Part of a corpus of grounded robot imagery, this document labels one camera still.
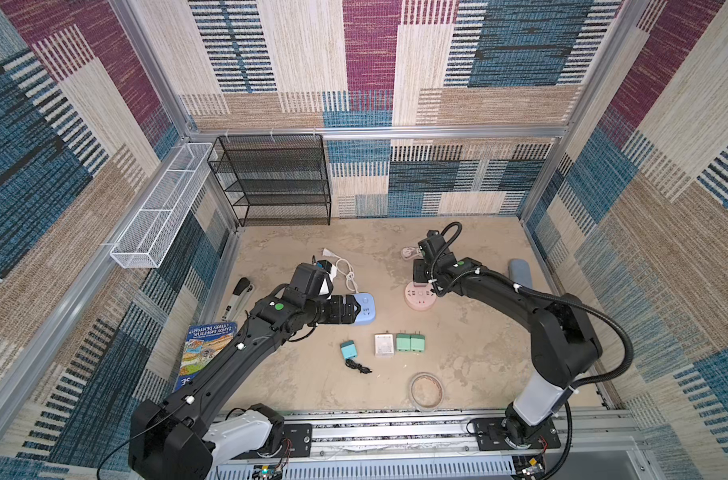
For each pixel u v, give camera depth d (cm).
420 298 94
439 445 73
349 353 85
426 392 81
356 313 74
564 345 47
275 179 109
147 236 71
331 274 73
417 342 87
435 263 70
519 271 104
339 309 67
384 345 86
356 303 74
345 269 105
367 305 94
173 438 38
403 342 87
